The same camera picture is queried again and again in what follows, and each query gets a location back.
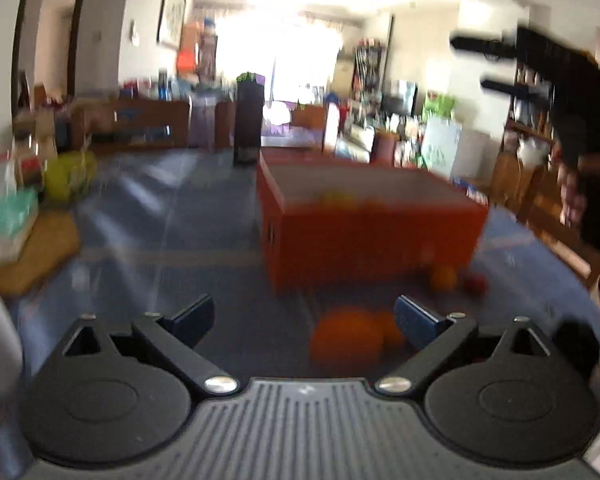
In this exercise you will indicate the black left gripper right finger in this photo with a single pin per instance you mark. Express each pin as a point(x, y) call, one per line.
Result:
point(437, 340)

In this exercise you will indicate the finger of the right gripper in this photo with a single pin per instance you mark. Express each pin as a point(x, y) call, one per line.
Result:
point(512, 90)
point(492, 49)

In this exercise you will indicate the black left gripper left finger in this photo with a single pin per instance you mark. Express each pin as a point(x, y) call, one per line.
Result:
point(174, 338)

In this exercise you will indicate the person's hand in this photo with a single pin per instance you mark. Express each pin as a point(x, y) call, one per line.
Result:
point(573, 203)

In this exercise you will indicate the orange fruit by box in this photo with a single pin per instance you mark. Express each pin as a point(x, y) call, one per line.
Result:
point(443, 279)

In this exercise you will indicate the red fruit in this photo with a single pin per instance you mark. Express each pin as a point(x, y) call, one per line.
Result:
point(474, 285)

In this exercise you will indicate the white cabinet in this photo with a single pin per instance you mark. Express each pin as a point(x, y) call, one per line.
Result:
point(451, 151)

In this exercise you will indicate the orange fruit near gripper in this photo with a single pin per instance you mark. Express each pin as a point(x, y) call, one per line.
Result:
point(347, 337)

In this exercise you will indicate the blue patterned tablecloth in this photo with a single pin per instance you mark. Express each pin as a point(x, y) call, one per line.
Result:
point(522, 401)

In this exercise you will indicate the pink yellow-lid container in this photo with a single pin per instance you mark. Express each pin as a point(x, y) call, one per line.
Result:
point(384, 148)

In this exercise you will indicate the wooden cutting board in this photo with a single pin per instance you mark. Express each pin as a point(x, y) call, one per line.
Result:
point(54, 240)

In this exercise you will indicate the orange cardboard box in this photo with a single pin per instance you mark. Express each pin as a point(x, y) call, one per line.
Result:
point(328, 221)

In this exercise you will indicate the yellow green mug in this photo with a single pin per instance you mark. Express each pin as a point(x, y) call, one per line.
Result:
point(68, 176)

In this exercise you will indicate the tissue box teal white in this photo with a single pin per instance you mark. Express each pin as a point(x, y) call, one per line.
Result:
point(18, 213)

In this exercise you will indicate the wooden sofa centre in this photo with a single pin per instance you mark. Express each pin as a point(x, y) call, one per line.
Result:
point(311, 128)

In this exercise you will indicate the wooden sofa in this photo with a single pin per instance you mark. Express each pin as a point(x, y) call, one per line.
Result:
point(311, 128)
point(107, 126)

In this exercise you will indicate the wooden sofa left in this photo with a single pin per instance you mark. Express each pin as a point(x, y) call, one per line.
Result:
point(107, 126)

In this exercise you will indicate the black tall speaker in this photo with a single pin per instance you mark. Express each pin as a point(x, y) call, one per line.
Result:
point(249, 101)

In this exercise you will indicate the framed wall painting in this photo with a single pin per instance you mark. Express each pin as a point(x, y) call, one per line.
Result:
point(170, 24)

